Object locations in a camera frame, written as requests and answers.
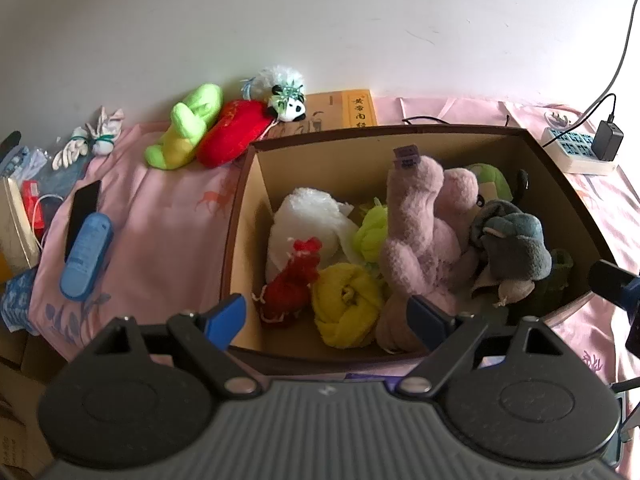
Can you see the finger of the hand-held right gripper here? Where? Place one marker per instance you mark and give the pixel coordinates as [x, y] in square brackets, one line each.
[634, 332]
[612, 280]

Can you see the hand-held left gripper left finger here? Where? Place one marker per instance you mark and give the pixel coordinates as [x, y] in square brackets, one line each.
[225, 319]

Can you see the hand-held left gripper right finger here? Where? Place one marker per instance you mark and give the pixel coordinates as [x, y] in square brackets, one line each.
[425, 319]

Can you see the green towel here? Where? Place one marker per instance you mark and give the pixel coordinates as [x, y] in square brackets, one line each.
[555, 280]

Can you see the red knitted toy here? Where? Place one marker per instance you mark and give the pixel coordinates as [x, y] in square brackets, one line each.
[292, 285]

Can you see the brown cardboard box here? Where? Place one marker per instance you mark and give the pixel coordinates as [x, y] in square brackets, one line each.
[240, 240]

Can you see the yellow knotted plush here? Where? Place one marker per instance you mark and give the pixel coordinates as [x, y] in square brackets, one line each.
[345, 305]

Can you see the pink plush rabbit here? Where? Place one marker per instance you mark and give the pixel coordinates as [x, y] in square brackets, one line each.
[420, 230]

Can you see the neon yellow cloth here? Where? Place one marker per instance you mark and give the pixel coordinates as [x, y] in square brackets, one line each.
[372, 232]

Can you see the grey plush toy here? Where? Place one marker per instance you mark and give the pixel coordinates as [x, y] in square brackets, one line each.
[515, 245]

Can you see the white fluffy bath sponge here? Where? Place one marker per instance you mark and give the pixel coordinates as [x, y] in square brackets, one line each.
[305, 220]

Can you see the green plush with face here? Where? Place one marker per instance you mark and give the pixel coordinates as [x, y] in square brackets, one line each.
[492, 180]

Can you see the pink bed sheet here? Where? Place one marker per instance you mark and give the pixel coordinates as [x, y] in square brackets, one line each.
[165, 220]

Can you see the white power strip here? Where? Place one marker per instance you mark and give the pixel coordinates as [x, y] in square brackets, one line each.
[570, 147]

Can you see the black charger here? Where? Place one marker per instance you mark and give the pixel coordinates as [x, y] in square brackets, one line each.
[607, 140]

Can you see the black phone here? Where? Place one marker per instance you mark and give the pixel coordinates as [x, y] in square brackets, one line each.
[82, 210]

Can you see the red plush cushion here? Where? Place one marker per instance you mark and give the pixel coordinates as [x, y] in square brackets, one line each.
[232, 132]

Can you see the lime green plush toy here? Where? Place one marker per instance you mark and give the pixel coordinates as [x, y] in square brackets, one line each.
[187, 127]

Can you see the blue patterned packet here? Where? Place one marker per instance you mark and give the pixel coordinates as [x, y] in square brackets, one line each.
[17, 300]

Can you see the cardboard carton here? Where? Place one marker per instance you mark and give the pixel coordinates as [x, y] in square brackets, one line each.
[20, 400]

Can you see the red packet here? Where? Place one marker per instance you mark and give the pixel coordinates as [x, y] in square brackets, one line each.
[31, 205]

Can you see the yellow book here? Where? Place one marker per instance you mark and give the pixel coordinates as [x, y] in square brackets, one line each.
[340, 110]

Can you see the fluffy panda toy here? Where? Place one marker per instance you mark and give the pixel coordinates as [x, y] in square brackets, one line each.
[285, 95]

